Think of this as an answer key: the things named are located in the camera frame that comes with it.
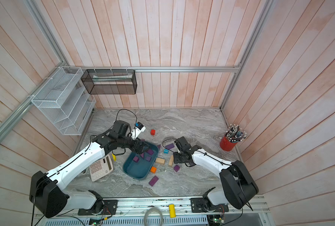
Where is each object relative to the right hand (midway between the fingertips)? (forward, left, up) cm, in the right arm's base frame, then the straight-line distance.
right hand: (177, 157), depth 90 cm
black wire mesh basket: (+50, +51, +24) cm, 75 cm away
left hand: (0, +20, +15) cm, 25 cm away
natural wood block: (-3, +11, 0) cm, 11 cm away
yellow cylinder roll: (-30, +4, 0) cm, 30 cm away
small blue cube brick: (+5, +8, -1) cm, 9 cm away
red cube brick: (+21, +18, -1) cm, 27 cm away
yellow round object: (-1, +42, 0) cm, 42 cm away
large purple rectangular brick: (-15, +15, -1) cm, 21 cm away
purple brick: (-2, +27, +1) cm, 27 cm away
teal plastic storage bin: (-7, +25, -2) cm, 26 cm away
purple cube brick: (-7, +1, -1) cm, 7 cm away
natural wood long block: (-2, +4, -1) cm, 5 cm away
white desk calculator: (-8, +48, +1) cm, 49 cm away
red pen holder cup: (+11, -35, +12) cm, 39 cm away
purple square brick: (-1, +19, -1) cm, 19 cm away
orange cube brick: (-8, +15, -2) cm, 17 cm away
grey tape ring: (-29, +14, -2) cm, 32 cm away
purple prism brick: (+8, +13, 0) cm, 15 cm away
